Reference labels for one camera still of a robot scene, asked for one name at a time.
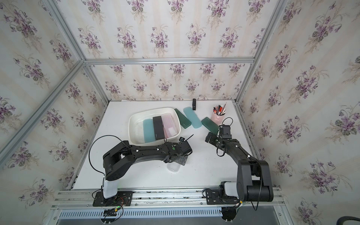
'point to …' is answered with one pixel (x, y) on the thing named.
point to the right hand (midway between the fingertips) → (213, 139)
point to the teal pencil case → (148, 130)
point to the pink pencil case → (168, 126)
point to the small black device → (194, 104)
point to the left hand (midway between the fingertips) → (180, 158)
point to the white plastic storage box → (136, 135)
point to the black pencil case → (158, 127)
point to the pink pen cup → (219, 114)
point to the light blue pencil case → (196, 122)
